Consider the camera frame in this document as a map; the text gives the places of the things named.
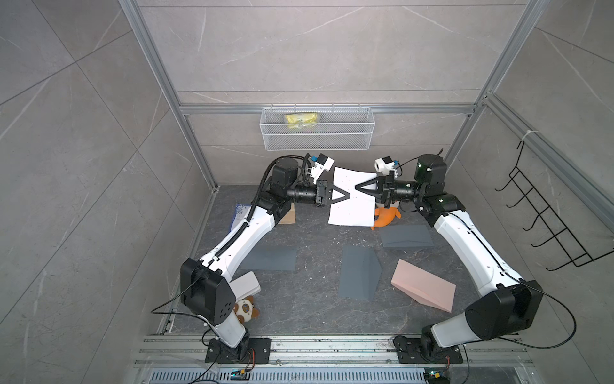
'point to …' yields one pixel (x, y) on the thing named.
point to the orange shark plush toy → (385, 215)
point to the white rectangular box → (245, 286)
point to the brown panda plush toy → (245, 310)
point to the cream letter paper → (290, 217)
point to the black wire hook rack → (576, 254)
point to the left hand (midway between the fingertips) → (350, 196)
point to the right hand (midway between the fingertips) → (359, 190)
